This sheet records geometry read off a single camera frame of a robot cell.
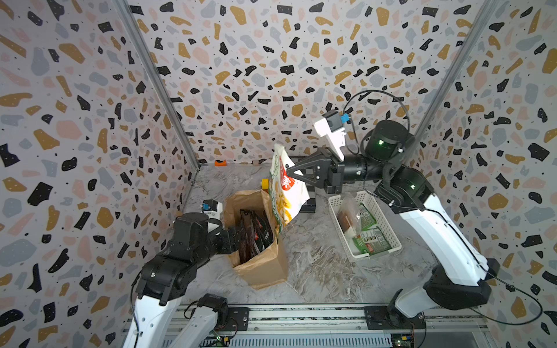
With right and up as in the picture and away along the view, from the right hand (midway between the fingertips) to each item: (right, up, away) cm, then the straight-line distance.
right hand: (293, 176), depth 42 cm
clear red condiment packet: (+23, -15, +48) cm, 55 cm away
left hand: (-17, -15, +23) cm, 33 cm away
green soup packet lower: (+35, -24, +50) cm, 66 cm away
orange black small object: (-41, +11, +82) cm, 92 cm away
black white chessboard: (+8, -12, +59) cm, 60 cm away
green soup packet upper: (+33, -18, +55) cm, 67 cm away
